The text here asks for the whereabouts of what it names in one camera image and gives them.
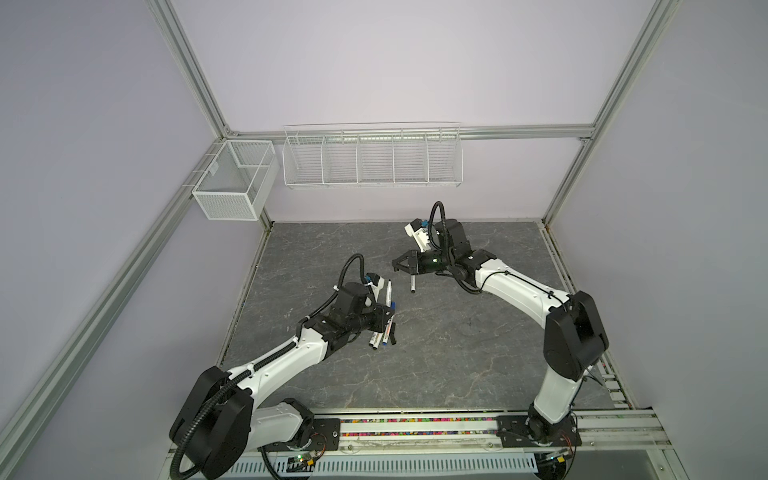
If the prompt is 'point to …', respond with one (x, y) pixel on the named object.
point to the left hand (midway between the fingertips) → (392, 314)
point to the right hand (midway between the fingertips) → (393, 265)
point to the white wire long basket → (379, 155)
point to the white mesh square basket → (236, 183)
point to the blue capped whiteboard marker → (387, 330)
